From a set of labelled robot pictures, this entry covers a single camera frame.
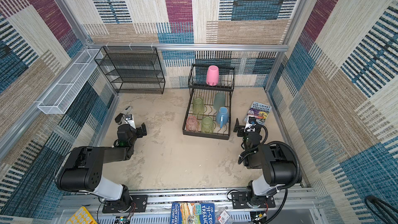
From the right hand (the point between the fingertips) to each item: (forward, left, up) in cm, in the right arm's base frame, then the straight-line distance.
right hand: (247, 121), depth 91 cm
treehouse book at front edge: (-43, +31, -7) cm, 53 cm away
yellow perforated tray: (-44, +80, -8) cm, 92 cm away
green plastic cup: (-2, +23, 0) cm, 23 cm away
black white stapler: (+14, +76, -6) cm, 77 cm away
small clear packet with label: (-44, +17, -8) cm, 48 cm away
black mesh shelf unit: (+40, +74, +7) cm, 84 cm away
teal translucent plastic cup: (+18, +15, -2) cm, 23 cm away
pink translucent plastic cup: (+1, +32, -4) cm, 32 cm away
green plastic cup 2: (+11, +28, +1) cm, 30 cm away
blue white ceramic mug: (+3, +14, +1) cm, 15 cm away
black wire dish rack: (+13, +21, -8) cm, 26 cm away
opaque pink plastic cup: (+20, +19, +17) cm, 33 cm away
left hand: (+1, +66, -3) cm, 66 cm away
